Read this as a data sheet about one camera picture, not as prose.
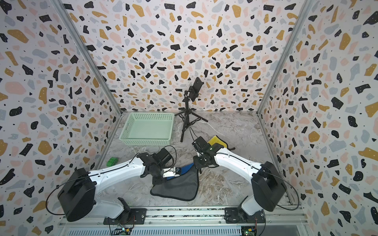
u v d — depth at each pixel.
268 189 0.43
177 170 0.74
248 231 0.72
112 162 0.90
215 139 1.00
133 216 0.73
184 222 0.73
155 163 0.62
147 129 1.04
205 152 0.61
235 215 0.75
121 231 0.72
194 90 0.88
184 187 0.83
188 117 1.06
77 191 0.44
